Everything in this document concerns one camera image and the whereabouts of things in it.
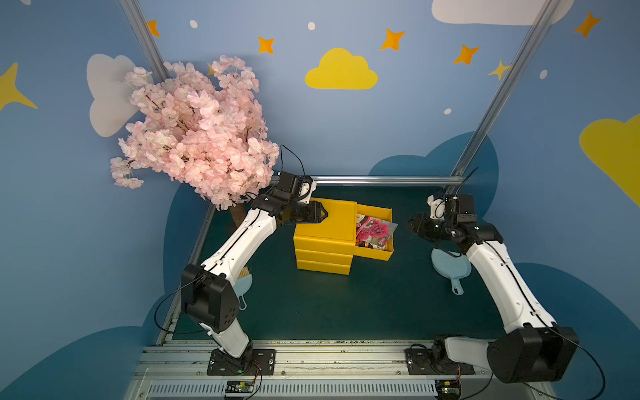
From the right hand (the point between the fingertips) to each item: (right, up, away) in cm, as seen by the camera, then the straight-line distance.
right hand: (412, 222), depth 80 cm
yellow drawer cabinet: (-28, -7, -3) cm, 29 cm away
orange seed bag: (-15, -8, +4) cm, 17 cm away
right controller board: (+8, -50, -7) cm, 51 cm away
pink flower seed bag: (-11, -3, +2) cm, 12 cm away
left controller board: (-54, -49, -9) cm, 73 cm away
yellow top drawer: (-9, +3, +8) cm, 12 cm away
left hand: (-30, +3, +2) cm, 30 cm away
